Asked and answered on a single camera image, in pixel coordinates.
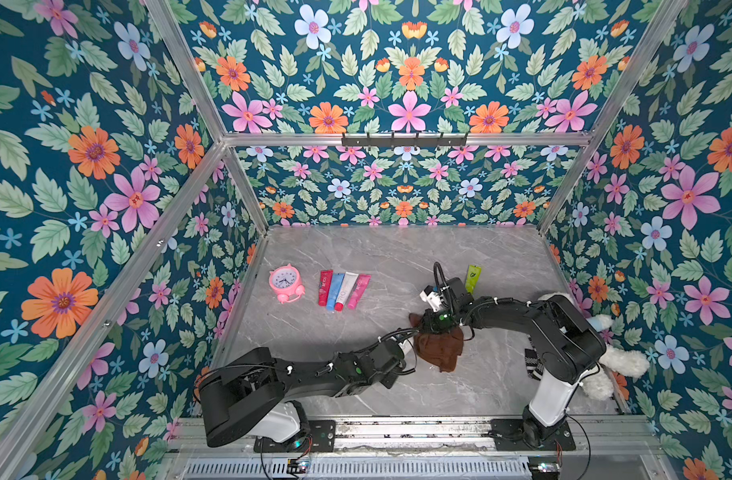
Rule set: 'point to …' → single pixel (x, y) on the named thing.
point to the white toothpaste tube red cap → (346, 290)
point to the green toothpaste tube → (472, 277)
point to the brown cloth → (441, 350)
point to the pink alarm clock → (286, 282)
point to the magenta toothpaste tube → (325, 280)
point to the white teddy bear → (620, 360)
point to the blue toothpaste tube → (335, 286)
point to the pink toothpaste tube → (360, 290)
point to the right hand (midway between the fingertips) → (420, 324)
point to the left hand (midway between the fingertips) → (400, 362)
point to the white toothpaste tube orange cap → (405, 346)
